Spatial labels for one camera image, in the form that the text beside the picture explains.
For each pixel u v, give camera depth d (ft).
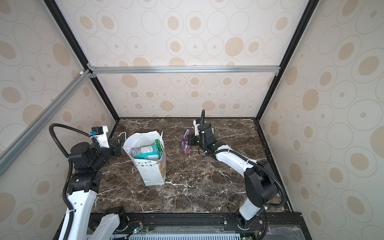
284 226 2.39
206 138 2.15
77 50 2.67
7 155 1.66
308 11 2.26
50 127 1.48
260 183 1.47
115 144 1.96
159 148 2.71
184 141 2.92
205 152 2.08
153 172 2.44
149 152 2.59
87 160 1.64
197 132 2.39
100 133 1.87
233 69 5.58
